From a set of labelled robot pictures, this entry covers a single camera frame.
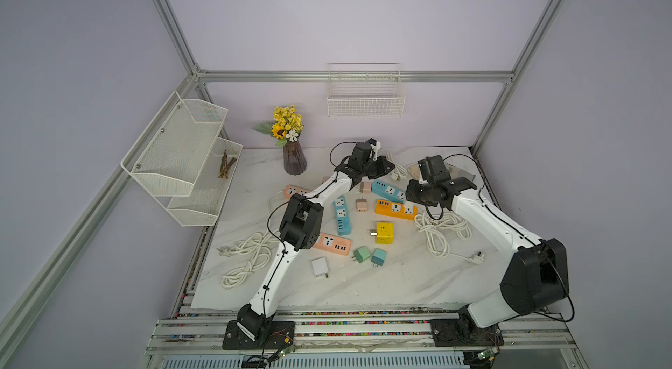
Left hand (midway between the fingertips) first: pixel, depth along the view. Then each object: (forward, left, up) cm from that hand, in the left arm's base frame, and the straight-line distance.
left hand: (395, 166), depth 99 cm
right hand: (-15, -4, +1) cm, 15 cm away
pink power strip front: (-28, +23, -9) cm, 37 cm away
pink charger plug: (-10, +13, -11) cm, 20 cm away
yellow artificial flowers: (+7, +41, +14) cm, 44 cm away
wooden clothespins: (-1, +65, +1) cm, 65 cm away
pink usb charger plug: (-2, +11, -10) cm, 15 cm away
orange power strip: (-13, 0, -10) cm, 16 cm away
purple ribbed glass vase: (+9, +41, -5) cm, 42 cm away
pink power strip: (-3, +42, -10) cm, 43 cm away
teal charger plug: (-32, +8, -10) cm, 34 cm away
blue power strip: (-18, +20, -10) cm, 29 cm away
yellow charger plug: (-25, +6, -7) cm, 26 cm away
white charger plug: (-35, +28, -12) cm, 46 cm away
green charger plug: (-30, +14, -11) cm, 35 cm away
